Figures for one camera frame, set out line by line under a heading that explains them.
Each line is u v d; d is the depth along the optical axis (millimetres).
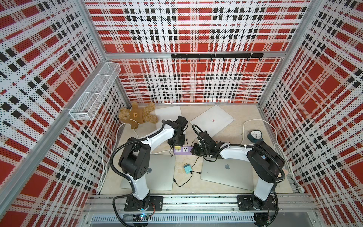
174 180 819
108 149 927
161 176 907
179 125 674
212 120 1133
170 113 1147
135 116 1043
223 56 886
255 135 958
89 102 906
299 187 804
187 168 841
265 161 473
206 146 718
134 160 477
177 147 880
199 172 845
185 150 907
